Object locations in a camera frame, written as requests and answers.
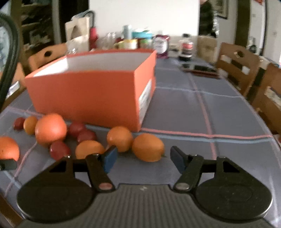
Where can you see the orange at left edge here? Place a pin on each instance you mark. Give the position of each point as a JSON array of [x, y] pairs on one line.
[[9, 149]]

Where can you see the orange cardboard box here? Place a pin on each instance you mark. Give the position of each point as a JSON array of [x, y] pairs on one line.
[[106, 88]]

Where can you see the red cherry tomato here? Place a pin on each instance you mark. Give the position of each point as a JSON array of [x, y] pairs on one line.
[[19, 124], [86, 135], [58, 150], [74, 129]]

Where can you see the near left wooden chair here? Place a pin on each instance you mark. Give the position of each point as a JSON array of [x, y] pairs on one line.
[[17, 86]]

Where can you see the far left wooden chair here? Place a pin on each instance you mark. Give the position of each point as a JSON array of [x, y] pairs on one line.
[[46, 55]]

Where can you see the white jar yellow lid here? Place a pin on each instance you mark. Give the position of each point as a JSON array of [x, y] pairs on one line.
[[132, 44]]

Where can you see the big orange tomato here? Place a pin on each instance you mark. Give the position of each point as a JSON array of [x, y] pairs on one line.
[[50, 128]]

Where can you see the red cherry tomato far left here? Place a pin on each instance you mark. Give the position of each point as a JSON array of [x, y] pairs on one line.
[[19, 124]]

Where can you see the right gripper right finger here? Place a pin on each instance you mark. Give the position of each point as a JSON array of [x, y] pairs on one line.
[[189, 166]]

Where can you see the near right wooden chair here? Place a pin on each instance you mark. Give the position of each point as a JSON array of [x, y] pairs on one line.
[[240, 64]]

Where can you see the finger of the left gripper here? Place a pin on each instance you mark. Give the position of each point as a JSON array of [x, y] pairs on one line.
[[8, 164]]

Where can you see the blue plaid tablecloth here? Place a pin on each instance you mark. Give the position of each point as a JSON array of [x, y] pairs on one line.
[[199, 115]]

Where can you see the small orange far left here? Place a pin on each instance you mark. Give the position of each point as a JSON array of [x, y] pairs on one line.
[[30, 124]]

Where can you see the green mug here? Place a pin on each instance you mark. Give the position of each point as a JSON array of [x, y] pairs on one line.
[[125, 44]]

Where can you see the red cherry tomato front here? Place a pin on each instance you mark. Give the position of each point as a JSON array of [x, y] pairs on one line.
[[58, 150]]

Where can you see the orange centre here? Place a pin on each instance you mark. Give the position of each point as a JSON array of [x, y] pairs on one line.
[[121, 137]]

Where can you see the white paper bag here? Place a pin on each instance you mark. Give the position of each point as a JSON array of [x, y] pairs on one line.
[[79, 30]]

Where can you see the orange near left finger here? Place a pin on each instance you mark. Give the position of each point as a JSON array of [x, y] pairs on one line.
[[88, 147]]

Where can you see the light blue thermos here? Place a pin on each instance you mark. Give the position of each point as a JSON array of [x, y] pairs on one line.
[[126, 32]]

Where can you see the clear glass jar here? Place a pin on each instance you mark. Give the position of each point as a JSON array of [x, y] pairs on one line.
[[72, 47]]

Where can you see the smartphone in brown case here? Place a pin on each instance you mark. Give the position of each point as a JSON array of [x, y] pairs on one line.
[[198, 70]]

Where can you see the dark hanging coat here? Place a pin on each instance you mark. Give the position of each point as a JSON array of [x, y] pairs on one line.
[[208, 23]]

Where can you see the dark wooden shelf cabinet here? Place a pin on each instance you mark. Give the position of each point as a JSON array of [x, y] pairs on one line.
[[38, 22]]

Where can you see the cardboard carton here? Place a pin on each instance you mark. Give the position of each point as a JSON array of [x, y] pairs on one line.
[[206, 48]]

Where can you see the orange right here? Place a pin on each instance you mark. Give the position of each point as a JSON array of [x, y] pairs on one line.
[[148, 148]]

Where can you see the red cherry tomato back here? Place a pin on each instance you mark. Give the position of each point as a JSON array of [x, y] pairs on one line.
[[74, 129]]

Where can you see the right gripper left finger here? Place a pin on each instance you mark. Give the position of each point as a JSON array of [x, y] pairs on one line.
[[99, 165]]

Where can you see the teal lidded container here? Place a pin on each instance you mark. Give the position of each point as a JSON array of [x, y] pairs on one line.
[[142, 35]]

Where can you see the red cherry tomato middle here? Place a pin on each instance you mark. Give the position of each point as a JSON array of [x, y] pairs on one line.
[[86, 135]]

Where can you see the wooden chair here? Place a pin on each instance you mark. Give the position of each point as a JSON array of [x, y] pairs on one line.
[[267, 99], [17, 86], [46, 55], [240, 64]]

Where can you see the dark glass bottle red label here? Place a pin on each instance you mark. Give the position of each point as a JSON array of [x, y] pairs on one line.
[[185, 48]]

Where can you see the small framed picture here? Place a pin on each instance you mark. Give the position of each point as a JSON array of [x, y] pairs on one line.
[[221, 7]]

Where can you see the far right wooden chair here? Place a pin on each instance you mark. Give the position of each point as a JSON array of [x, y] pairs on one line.
[[267, 99]]

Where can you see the red folded umbrella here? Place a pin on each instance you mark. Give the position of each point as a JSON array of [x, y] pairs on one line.
[[93, 36]]

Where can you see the purple Centrum vitamin bottle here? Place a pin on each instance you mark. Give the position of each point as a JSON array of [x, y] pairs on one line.
[[161, 45]]

